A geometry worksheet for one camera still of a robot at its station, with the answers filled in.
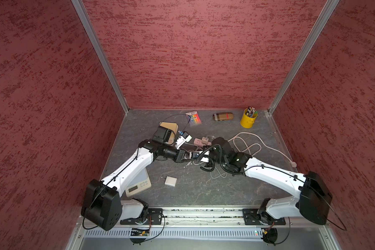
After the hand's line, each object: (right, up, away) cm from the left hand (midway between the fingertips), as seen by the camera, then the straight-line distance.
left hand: (191, 162), depth 73 cm
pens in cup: (+38, +26, +24) cm, 53 cm away
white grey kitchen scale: (-28, -14, +10) cm, 33 cm away
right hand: (+3, +3, +6) cm, 8 cm away
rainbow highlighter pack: (+1, +24, +42) cm, 48 cm away
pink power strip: (+4, +7, +26) cm, 28 cm away
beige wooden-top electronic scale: (-13, +16, +36) cm, 41 cm away
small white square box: (-12, -14, +12) cm, 22 cm away
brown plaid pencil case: (+24, +24, +40) cm, 53 cm away
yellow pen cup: (+39, +23, +30) cm, 54 cm away
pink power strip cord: (+64, -7, +22) cm, 68 cm away
